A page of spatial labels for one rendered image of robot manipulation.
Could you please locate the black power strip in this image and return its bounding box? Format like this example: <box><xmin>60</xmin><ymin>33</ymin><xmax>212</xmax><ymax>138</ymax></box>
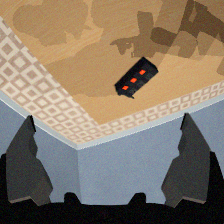
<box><xmin>115</xmin><ymin>57</ymin><xmax>159</xmax><ymax>99</ymax></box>

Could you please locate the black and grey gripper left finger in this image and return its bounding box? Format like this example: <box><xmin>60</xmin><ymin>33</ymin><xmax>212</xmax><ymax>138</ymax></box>
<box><xmin>0</xmin><ymin>115</ymin><xmax>53</xmax><ymax>224</ymax></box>

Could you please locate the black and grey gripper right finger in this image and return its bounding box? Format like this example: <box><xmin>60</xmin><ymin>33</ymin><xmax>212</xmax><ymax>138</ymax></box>
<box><xmin>161</xmin><ymin>113</ymin><xmax>224</xmax><ymax>224</ymax></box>

